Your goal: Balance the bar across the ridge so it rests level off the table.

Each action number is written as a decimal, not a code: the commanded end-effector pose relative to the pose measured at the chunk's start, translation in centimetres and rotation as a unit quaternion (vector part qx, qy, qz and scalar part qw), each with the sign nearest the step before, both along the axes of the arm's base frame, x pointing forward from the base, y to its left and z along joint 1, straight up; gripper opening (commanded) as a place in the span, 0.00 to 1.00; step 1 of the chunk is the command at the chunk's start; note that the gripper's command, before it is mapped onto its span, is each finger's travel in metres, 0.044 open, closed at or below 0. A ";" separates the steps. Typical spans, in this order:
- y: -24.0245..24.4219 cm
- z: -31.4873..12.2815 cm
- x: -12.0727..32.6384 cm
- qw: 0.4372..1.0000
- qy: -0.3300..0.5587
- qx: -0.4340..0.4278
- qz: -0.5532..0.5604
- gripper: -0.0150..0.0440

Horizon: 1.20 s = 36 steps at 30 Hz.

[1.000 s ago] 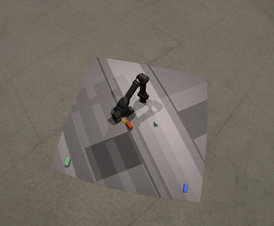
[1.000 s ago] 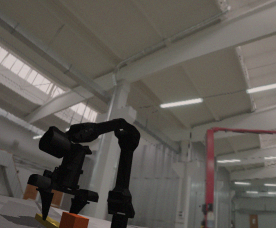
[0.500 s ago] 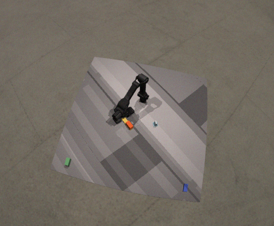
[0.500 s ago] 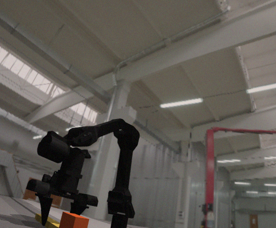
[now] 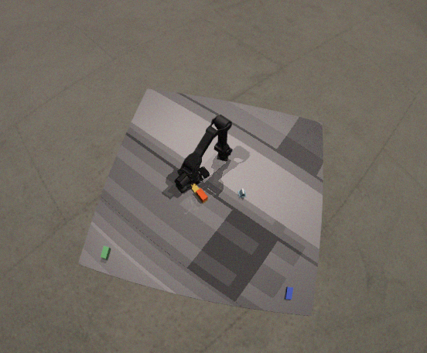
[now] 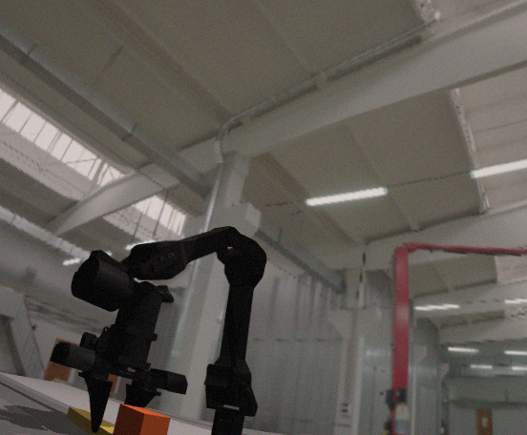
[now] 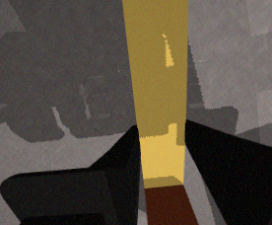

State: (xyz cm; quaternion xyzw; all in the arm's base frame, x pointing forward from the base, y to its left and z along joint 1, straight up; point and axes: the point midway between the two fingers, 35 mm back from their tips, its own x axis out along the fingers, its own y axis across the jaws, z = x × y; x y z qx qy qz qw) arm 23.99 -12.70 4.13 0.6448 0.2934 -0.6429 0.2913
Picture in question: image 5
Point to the green rectangular block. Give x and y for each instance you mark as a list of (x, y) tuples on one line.
[(105, 252)]

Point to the blue rectangular block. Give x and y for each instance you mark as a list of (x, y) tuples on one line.
[(288, 294)]

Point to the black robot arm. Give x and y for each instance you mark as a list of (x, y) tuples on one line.
[(191, 163)]

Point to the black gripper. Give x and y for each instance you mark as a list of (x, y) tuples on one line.
[(202, 172)]

